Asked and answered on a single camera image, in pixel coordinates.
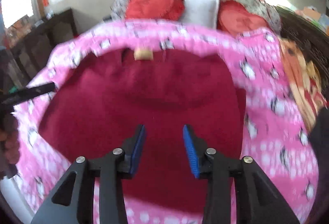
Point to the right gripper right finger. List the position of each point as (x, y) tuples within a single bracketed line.
[(234, 185)]

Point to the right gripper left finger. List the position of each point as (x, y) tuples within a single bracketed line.
[(72, 198)]

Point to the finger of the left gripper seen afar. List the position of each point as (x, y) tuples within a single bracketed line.
[(25, 94)]

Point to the dark red knit sweater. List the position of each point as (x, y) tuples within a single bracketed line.
[(106, 97)]

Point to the dark wooden side cabinet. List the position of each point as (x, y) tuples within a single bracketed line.
[(29, 55)]

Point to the pink penguin quilt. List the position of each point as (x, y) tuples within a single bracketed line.
[(273, 132)]

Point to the black garment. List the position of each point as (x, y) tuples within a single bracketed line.
[(319, 139)]

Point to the orange patterned blanket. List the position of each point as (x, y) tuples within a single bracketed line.
[(304, 82)]

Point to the left red heart cushion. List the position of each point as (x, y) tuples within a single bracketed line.
[(170, 10)]

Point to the red heart cushion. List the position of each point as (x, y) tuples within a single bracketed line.
[(234, 19), (170, 10)]

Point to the right red heart cushion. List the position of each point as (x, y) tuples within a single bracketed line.
[(234, 19)]

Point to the white square pillow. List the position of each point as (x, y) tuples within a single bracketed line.
[(201, 12)]

